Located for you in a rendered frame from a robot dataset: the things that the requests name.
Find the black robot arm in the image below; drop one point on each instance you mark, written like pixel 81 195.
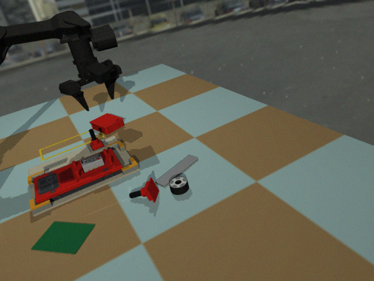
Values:
pixel 70 28

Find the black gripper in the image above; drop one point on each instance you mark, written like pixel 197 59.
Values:
pixel 73 88

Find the black toy tyre with grey hub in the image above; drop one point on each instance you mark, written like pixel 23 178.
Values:
pixel 179 185

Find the grey flat bar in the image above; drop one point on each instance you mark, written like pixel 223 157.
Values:
pixel 177 170

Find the dark green flat square mat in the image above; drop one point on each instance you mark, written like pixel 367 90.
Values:
pixel 63 237

